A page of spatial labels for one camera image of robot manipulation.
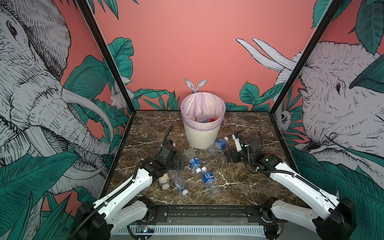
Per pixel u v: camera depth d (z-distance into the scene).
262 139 1.07
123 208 0.46
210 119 0.92
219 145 0.96
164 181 0.82
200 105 0.98
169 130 1.08
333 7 0.69
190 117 0.93
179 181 0.85
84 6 0.69
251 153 0.58
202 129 0.79
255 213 0.73
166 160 0.60
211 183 0.84
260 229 0.71
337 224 0.37
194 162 0.86
